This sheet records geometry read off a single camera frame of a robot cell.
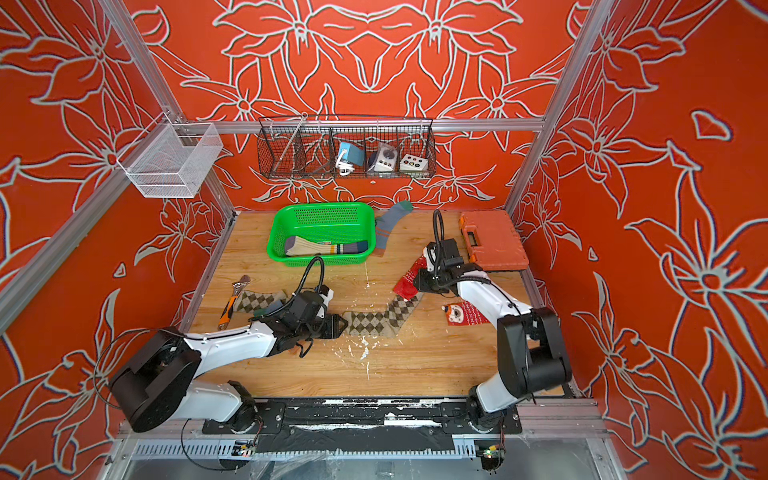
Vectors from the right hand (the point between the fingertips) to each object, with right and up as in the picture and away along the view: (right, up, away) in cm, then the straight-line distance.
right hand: (411, 280), depth 89 cm
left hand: (-20, -12, -2) cm, 24 cm away
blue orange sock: (-7, +20, +28) cm, 35 cm away
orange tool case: (+31, +12, +15) cm, 36 cm away
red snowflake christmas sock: (-1, -3, +8) cm, 8 cm away
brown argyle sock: (-52, -7, +5) cm, 53 cm away
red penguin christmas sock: (+16, -10, +1) cm, 19 cm away
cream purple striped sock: (-41, +10, +17) cm, 46 cm away
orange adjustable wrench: (-58, -9, +3) cm, 58 cm away
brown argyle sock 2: (-8, -13, 0) cm, 16 cm away
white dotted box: (+1, +37, +5) cm, 38 cm away
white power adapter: (-7, +39, +2) cm, 39 cm away
